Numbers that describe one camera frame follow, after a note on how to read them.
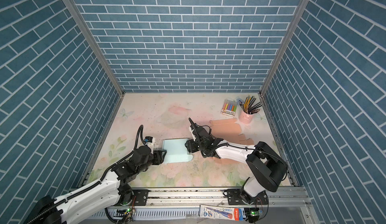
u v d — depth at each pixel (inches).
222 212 27.3
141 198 28.7
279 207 30.2
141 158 24.9
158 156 29.1
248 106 39.0
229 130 40.4
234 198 29.0
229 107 43.8
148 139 29.3
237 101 45.3
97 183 20.3
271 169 18.1
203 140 26.3
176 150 34.1
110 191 21.3
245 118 38.2
